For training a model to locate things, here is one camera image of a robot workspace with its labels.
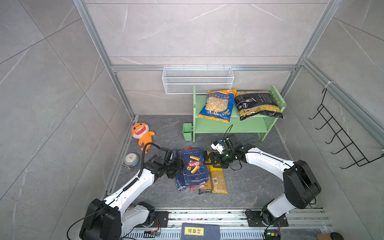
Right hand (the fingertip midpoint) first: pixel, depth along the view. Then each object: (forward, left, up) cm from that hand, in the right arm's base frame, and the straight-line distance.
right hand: (208, 163), depth 82 cm
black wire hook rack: (+2, -61, +21) cm, 64 cm away
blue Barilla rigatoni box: (-3, +8, -2) cm, 9 cm away
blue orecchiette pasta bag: (+24, -7, +22) cm, 33 cm away
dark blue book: (-31, +6, -8) cm, 32 cm away
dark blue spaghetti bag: (-12, +5, -8) cm, 15 cm away
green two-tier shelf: (+27, -37, 0) cm, 46 cm away
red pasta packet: (-11, +9, -8) cm, 16 cm away
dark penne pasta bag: (+25, -26, +22) cm, 42 cm away
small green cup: (+29, +13, -7) cm, 33 cm away
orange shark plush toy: (+27, +44, -2) cm, 52 cm away
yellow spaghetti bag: (-5, -5, -7) cm, 10 cm away
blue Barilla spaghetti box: (-8, +16, -6) cm, 19 cm away
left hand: (0, +13, +1) cm, 13 cm away
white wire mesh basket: (+53, +16, +20) cm, 58 cm away
